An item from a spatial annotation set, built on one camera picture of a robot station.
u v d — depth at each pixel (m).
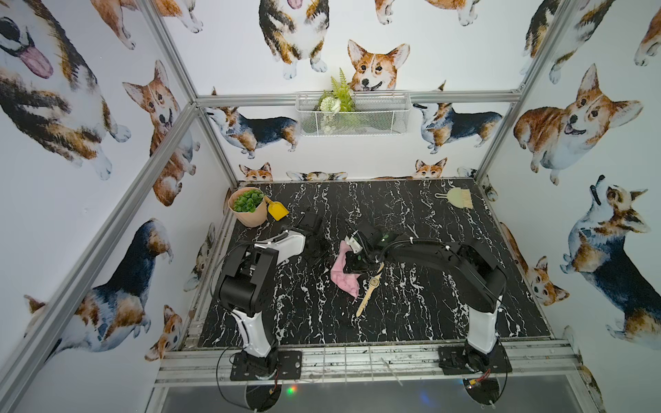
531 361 0.75
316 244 0.76
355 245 0.77
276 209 1.10
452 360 0.73
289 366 0.74
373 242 0.72
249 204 0.95
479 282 0.49
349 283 0.84
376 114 0.92
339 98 0.82
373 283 0.90
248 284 0.50
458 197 1.17
